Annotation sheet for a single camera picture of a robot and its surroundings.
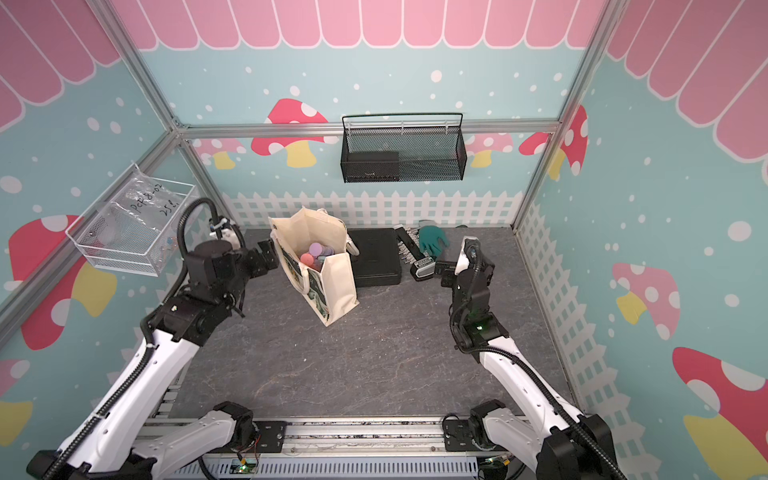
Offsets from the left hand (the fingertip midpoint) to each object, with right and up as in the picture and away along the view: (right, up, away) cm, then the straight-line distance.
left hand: (257, 250), depth 71 cm
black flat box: (+27, -3, +33) cm, 43 cm away
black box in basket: (+26, +25, +17) cm, 40 cm away
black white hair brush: (+40, 0, +41) cm, 57 cm away
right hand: (+50, 0, +7) cm, 50 cm away
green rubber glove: (+47, +6, +46) cm, 66 cm away
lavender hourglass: (+10, +1, +21) cm, 23 cm away
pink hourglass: (+6, -2, +21) cm, 22 cm away
